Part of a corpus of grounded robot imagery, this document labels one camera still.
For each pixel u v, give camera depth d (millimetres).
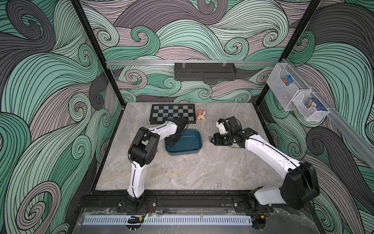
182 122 860
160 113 1104
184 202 747
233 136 621
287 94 830
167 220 697
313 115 632
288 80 828
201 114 1104
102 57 905
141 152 538
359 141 519
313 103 664
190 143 954
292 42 835
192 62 949
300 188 402
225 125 683
